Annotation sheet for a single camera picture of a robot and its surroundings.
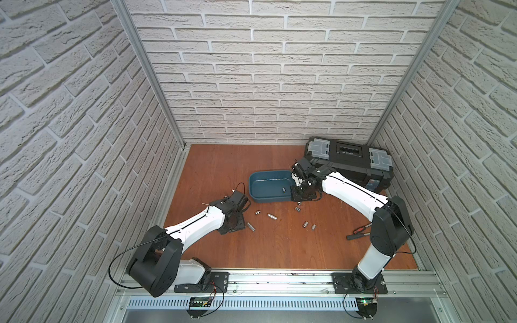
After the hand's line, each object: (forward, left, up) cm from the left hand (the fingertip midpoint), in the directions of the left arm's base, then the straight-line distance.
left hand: (239, 222), depth 86 cm
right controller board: (-30, -48, -2) cm, 57 cm away
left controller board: (-29, +13, -5) cm, 33 cm away
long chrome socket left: (-1, -5, -2) cm, 5 cm away
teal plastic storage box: (+20, -15, -2) cm, 25 cm away
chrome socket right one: (-1, -30, -1) cm, 30 cm away
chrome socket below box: (+7, -27, -1) cm, 28 cm away
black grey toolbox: (+24, -55, +15) cm, 62 cm away
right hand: (+8, -26, +8) cm, 28 cm away
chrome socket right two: (-2, -33, -1) cm, 33 cm away
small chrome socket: (+6, -8, -2) cm, 10 cm away
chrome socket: (+17, -21, 0) cm, 27 cm away
